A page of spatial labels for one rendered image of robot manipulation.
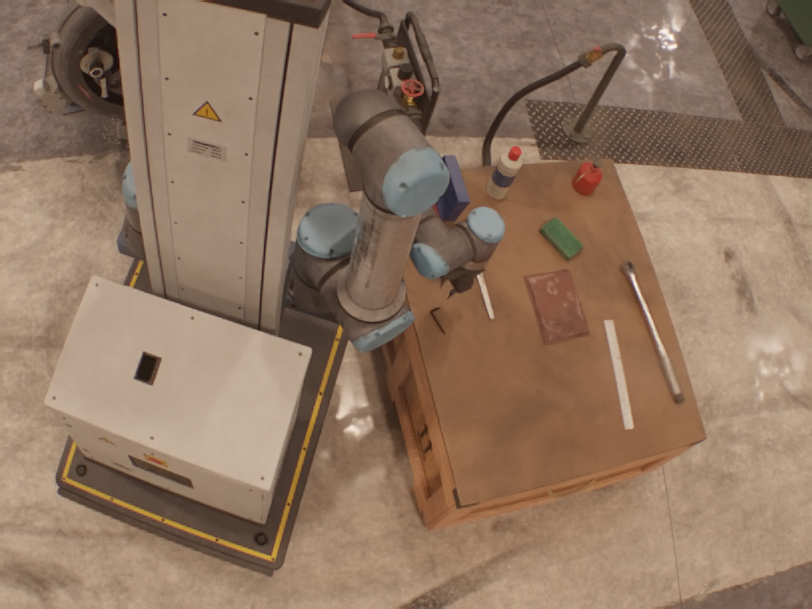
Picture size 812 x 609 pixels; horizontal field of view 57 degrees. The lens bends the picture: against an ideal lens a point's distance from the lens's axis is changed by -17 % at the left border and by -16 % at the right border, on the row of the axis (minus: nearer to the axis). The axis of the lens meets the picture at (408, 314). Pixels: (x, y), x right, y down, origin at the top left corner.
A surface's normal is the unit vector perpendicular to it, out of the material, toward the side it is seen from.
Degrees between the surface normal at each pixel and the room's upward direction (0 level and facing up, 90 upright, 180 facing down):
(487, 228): 5
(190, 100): 90
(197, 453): 0
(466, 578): 0
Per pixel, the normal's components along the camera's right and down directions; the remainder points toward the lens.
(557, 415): 0.18, -0.40
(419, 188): 0.55, 0.75
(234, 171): -0.25, 0.87
